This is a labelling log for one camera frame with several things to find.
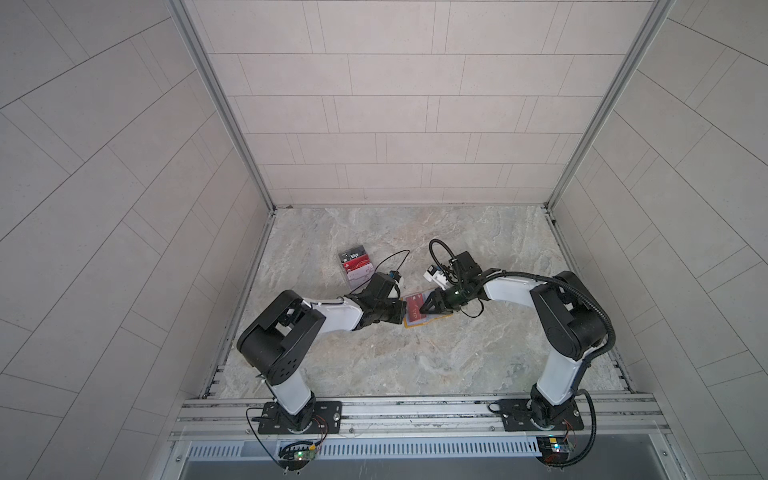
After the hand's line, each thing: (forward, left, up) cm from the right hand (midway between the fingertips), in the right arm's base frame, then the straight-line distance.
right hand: (423, 311), depth 87 cm
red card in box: (+17, +20, +3) cm, 27 cm away
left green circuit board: (-31, +32, 0) cm, 45 cm away
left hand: (+2, +3, -3) cm, 5 cm away
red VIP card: (+3, +3, 0) cm, 4 cm away
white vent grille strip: (-31, +15, -3) cm, 35 cm away
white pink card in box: (+13, +18, +3) cm, 23 cm away
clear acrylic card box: (+11, +21, +1) cm, 23 cm away
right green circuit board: (-34, -26, -5) cm, 43 cm away
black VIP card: (+20, +21, +4) cm, 29 cm away
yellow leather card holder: (-2, -1, 0) cm, 2 cm away
